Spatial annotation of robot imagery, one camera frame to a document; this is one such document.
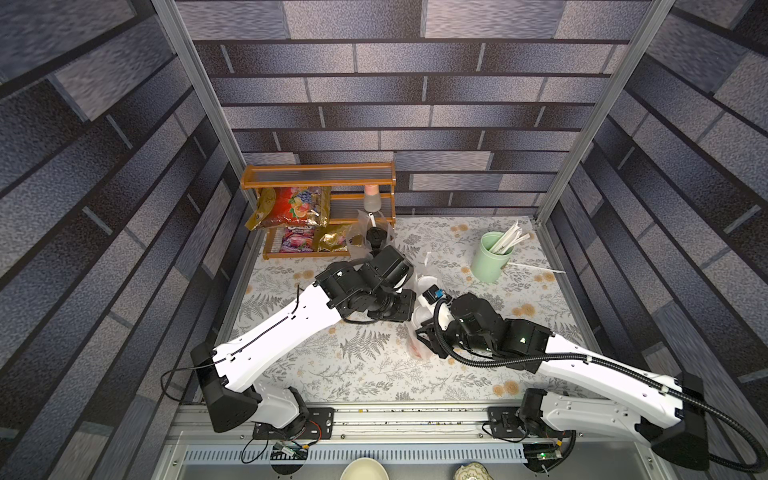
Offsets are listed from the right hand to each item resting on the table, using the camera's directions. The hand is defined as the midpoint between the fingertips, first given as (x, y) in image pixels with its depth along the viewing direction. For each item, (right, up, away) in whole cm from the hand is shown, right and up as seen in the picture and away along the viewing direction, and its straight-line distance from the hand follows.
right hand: (415, 328), depth 71 cm
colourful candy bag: (-40, +22, +38) cm, 60 cm away
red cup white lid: (+3, +10, +9) cm, 14 cm away
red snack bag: (-38, +33, +24) cm, 56 cm away
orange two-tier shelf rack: (-21, +43, +30) cm, 56 cm away
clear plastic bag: (+5, +13, +10) cm, 17 cm away
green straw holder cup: (+26, +13, +25) cm, 38 cm away
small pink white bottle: (-12, +36, +27) cm, 47 cm away
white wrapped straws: (+32, +22, +21) cm, 44 cm away
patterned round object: (+13, -32, -4) cm, 35 cm away
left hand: (0, +5, -5) cm, 7 cm away
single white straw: (+47, +12, +35) cm, 60 cm away
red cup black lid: (-10, +23, +19) cm, 32 cm away
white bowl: (-12, -31, -5) cm, 33 cm away
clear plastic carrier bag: (-16, +21, +16) cm, 31 cm away
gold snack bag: (-28, +23, +36) cm, 51 cm away
